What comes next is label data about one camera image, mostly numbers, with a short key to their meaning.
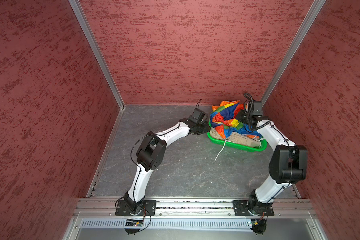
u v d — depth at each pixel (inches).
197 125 32.0
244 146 35.3
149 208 29.2
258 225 28.0
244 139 35.3
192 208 29.8
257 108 28.0
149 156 21.9
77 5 27.7
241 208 29.1
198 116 29.8
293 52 34.5
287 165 18.6
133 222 28.6
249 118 27.4
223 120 37.9
